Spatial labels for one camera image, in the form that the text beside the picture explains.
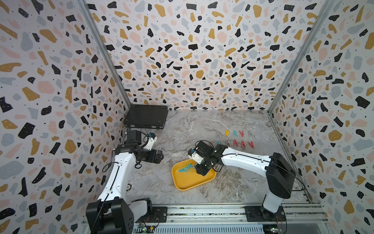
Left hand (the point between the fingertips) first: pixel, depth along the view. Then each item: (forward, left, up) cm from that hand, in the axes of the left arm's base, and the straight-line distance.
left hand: (155, 154), depth 81 cm
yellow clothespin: (+24, -46, -13) cm, 54 cm away
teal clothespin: (-4, -17, -12) cm, 21 cm away
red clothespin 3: (+15, -62, -14) cm, 65 cm away
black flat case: (+41, +17, -12) cm, 46 cm away
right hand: (-7, -24, -7) cm, 26 cm away
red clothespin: (+24, -57, -14) cm, 64 cm away
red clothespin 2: (+16, -51, -14) cm, 55 cm away
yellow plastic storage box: (-11, -16, -12) cm, 23 cm away
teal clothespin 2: (+24, -52, -13) cm, 59 cm away
